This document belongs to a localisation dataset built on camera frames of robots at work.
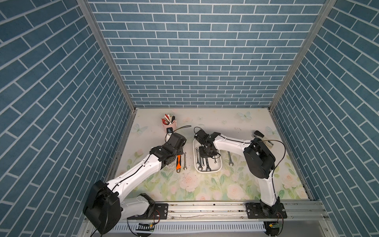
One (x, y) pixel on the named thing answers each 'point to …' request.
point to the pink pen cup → (173, 125)
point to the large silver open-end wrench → (207, 165)
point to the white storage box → (206, 165)
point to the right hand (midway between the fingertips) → (204, 155)
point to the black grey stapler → (257, 134)
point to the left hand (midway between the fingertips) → (180, 145)
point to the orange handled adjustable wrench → (178, 163)
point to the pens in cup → (168, 119)
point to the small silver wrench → (185, 166)
